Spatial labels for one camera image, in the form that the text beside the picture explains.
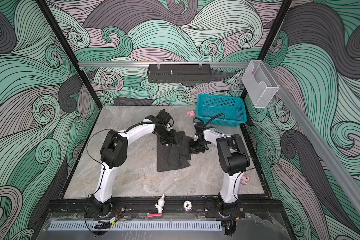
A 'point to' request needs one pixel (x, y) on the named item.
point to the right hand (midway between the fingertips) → (190, 151)
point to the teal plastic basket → (210, 107)
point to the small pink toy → (191, 113)
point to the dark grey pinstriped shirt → (172, 156)
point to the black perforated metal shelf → (185, 73)
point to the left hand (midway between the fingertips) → (178, 142)
